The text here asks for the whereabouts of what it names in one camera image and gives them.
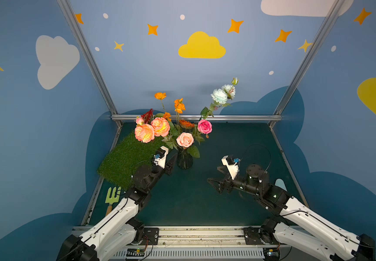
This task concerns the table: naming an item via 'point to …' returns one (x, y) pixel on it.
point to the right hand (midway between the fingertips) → (216, 171)
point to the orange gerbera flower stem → (186, 124)
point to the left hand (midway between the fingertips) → (171, 149)
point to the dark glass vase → (184, 160)
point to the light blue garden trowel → (280, 183)
